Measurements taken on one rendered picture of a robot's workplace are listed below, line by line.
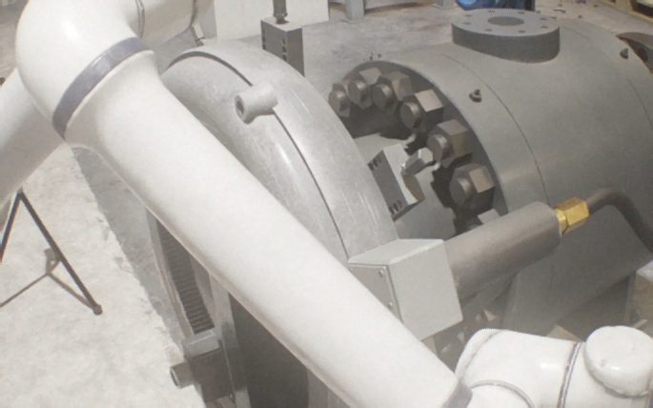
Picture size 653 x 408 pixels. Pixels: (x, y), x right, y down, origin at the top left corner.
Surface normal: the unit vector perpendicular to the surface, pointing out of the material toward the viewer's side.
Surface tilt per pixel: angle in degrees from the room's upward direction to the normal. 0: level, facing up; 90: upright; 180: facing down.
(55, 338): 0
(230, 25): 90
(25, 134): 115
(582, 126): 50
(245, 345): 88
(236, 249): 72
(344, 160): 42
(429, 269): 68
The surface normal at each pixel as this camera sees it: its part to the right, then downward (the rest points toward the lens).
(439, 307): 0.44, -0.04
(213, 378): 0.51, 0.29
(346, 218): 0.34, -0.27
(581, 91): 0.24, -0.52
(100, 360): -0.09, -0.90
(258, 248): 0.04, -0.11
